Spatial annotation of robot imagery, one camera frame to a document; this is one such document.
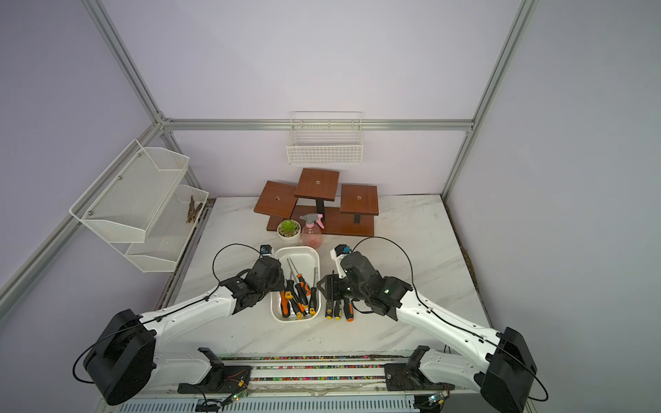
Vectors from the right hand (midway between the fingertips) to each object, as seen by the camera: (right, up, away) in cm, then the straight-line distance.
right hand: (324, 288), depth 76 cm
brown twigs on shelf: (-52, +24, +22) cm, 62 cm away
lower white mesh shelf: (-58, +13, +15) cm, 62 cm away
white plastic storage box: (-9, -7, +10) cm, 15 cm away
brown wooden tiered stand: (+12, +27, +23) cm, 38 cm away
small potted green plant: (-15, +16, +23) cm, 31 cm away
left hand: (-17, +1, +12) cm, 21 cm away
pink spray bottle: (-6, +15, +22) cm, 27 cm away
